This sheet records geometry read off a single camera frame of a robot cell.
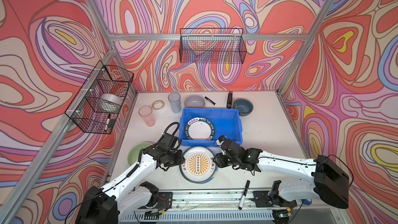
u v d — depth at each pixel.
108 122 0.72
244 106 1.07
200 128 0.99
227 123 1.02
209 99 1.15
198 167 0.82
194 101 1.10
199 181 0.77
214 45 0.96
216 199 0.75
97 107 0.72
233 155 0.62
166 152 0.64
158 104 1.11
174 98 1.01
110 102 0.70
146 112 0.91
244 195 0.75
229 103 1.09
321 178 0.42
